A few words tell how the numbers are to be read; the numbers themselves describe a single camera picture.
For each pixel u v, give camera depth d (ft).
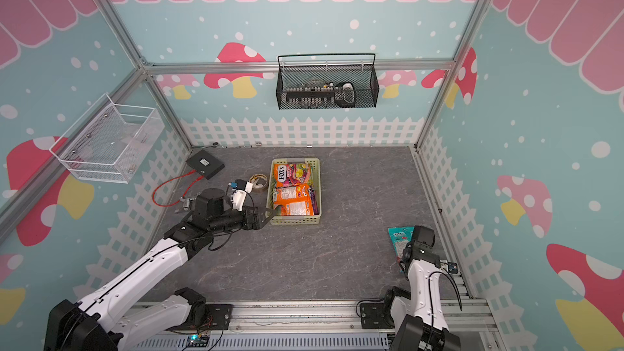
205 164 3.66
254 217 2.24
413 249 1.99
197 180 3.57
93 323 1.29
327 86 3.02
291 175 3.28
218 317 2.48
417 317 1.41
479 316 2.51
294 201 3.01
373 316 2.44
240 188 2.32
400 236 2.94
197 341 2.39
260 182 3.47
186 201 3.25
